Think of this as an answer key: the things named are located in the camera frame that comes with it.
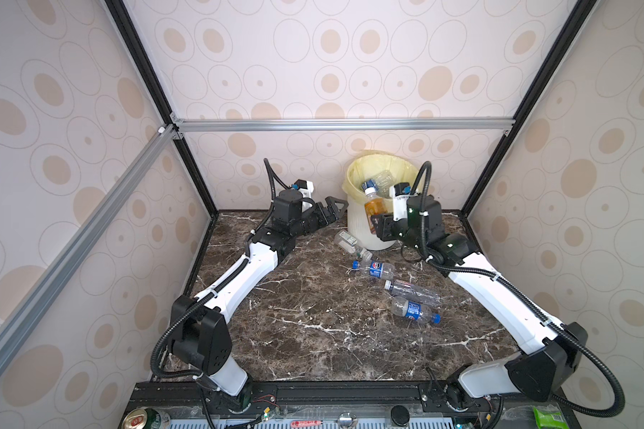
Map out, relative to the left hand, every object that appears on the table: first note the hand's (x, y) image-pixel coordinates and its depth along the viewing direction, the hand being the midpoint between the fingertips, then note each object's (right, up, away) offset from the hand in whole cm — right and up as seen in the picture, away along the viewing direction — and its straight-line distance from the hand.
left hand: (348, 205), depth 73 cm
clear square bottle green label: (+3, -11, +30) cm, 32 cm away
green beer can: (-49, -51, -12) cm, 71 cm away
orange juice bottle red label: (+7, 0, 0) cm, 7 cm away
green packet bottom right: (+53, -56, -4) cm, 77 cm away
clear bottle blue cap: (+19, -32, +16) cm, 41 cm away
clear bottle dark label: (+23, -27, +17) cm, 39 cm away
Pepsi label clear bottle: (+15, -21, +24) cm, 36 cm away
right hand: (+9, -2, +1) cm, 9 cm away
